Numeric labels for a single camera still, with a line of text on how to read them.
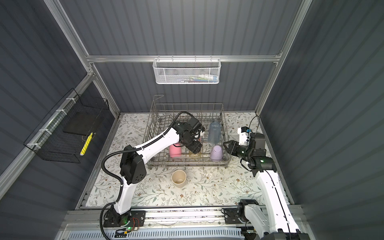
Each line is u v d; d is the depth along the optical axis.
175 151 0.87
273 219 0.40
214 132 0.91
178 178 0.85
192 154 0.93
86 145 0.69
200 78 0.92
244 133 0.68
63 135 0.72
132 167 0.52
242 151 0.64
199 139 0.77
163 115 1.19
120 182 0.55
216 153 0.83
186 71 1.24
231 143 0.67
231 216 0.74
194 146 0.77
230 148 0.67
